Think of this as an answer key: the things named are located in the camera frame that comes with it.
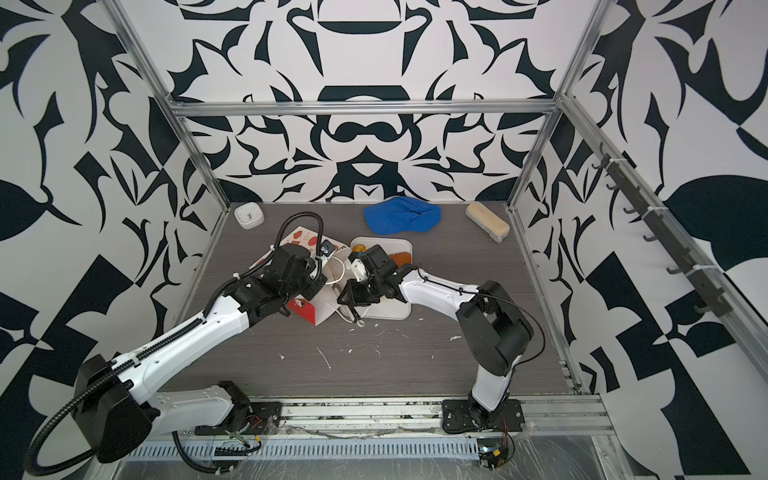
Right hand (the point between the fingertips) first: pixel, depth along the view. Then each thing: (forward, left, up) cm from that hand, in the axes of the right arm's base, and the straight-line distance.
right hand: (340, 299), depth 83 cm
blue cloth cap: (+38, -18, -7) cm, 43 cm away
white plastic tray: (+2, -13, -11) cm, 17 cm away
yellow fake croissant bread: (+22, -3, -7) cm, 23 cm away
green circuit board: (-34, -37, -12) cm, 51 cm away
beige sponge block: (+35, -50, -9) cm, 61 cm away
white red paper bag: (+2, 0, +18) cm, 18 cm away
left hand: (+6, +5, +10) cm, 13 cm away
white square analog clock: (+38, +38, -6) cm, 54 cm away
